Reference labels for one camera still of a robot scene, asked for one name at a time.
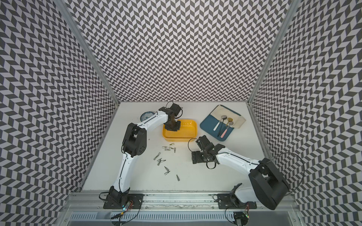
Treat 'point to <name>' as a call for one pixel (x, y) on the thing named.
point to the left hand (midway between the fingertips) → (176, 130)
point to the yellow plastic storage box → (188, 132)
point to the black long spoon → (223, 117)
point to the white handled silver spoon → (218, 124)
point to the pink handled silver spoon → (230, 123)
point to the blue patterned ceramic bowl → (146, 115)
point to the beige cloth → (234, 119)
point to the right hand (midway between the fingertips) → (199, 160)
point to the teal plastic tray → (209, 123)
